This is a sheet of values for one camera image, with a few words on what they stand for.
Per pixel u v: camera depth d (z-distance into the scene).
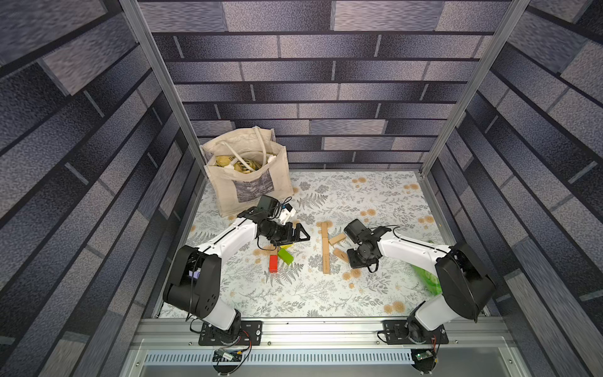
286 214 0.82
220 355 0.71
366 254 0.74
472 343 0.73
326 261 0.89
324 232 0.97
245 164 0.89
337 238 0.94
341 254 0.90
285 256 0.90
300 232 0.77
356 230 0.72
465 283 0.45
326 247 0.92
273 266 0.87
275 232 0.74
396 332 0.73
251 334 0.74
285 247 0.90
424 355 0.73
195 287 0.44
